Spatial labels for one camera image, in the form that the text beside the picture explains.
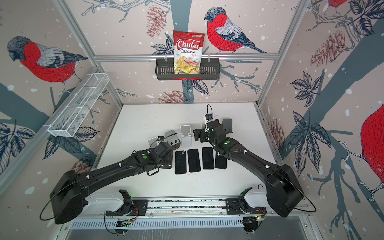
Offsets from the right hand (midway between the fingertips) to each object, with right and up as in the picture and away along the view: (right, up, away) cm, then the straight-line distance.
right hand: (198, 132), depth 83 cm
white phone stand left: (-8, -4, +14) cm, 17 cm away
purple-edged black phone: (-11, -19, +5) cm, 22 cm away
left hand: (-17, -14, -1) cm, 22 cm away
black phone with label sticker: (+14, -19, +6) cm, 24 cm away
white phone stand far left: (-23, -4, -11) cm, 26 cm away
